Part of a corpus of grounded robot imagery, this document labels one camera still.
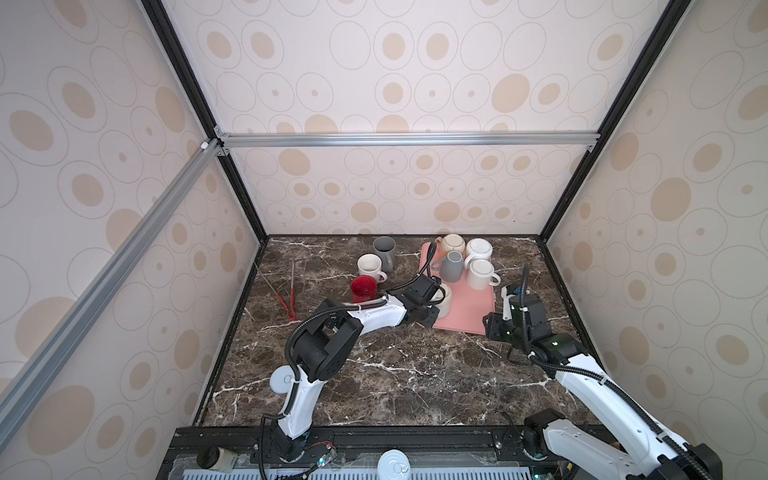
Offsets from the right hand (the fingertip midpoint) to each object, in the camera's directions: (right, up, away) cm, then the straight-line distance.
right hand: (491, 318), depth 83 cm
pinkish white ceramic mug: (-35, +15, +20) cm, 43 cm away
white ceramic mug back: (+3, +20, +23) cm, 31 cm away
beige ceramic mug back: (-6, +23, +24) cm, 33 cm away
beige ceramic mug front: (-11, +2, +10) cm, 15 cm away
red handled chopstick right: (-62, +4, +19) cm, 65 cm away
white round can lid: (-27, -30, -16) cm, 44 cm away
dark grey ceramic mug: (-30, +21, +24) cm, 44 cm away
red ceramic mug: (-37, +6, +17) cm, 41 cm away
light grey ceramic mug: (-7, +14, +20) cm, 25 cm away
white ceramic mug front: (+2, +11, +17) cm, 21 cm away
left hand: (-12, +1, +10) cm, 16 cm away
